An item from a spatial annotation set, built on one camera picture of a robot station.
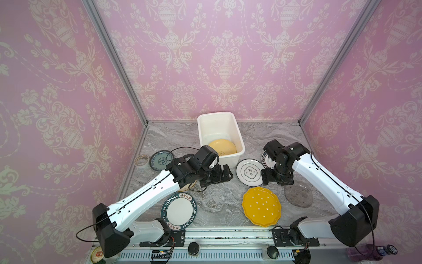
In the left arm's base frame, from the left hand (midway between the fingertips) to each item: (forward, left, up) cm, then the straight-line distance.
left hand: (226, 180), depth 68 cm
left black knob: (-22, +13, -13) cm, 29 cm away
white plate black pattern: (+16, -14, -21) cm, 30 cm away
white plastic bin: (+42, +6, -11) cm, 44 cm away
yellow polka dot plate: (-3, -19, -22) cm, 29 cm away
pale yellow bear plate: (+32, 0, -19) cm, 37 cm away
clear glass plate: (+3, -40, -22) cm, 46 cm away
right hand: (+3, -21, -7) cm, 23 cm away
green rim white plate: (-6, +23, -22) cm, 32 cm away
